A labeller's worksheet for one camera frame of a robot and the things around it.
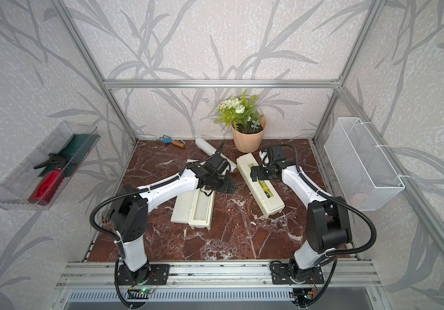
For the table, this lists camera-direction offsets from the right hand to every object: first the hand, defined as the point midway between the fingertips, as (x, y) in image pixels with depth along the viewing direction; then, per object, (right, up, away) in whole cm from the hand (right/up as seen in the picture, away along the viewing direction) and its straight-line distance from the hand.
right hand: (259, 172), depth 91 cm
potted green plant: (-5, +25, +14) cm, 29 cm away
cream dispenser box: (+1, -10, -3) cm, 10 cm away
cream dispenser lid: (-35, -15, -9) cm, 39 cm away
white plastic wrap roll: (-26, +11, +21) cm, 35 cm away
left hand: (-15, -7, -3) cm, 17 cm away
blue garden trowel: (-55, +18, +31) cm, 65 cm away
